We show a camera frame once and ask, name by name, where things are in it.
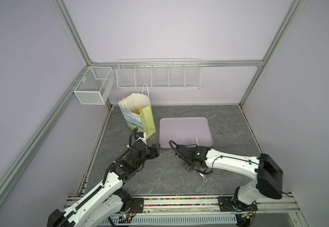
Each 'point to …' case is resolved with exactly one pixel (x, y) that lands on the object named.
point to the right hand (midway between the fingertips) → (189, 162)
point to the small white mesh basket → (95, 85)
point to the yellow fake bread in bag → (138, 111)
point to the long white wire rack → (181, 74)
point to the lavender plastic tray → (184, 131)
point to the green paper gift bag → (143, 121)
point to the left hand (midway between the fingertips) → (155, 147)
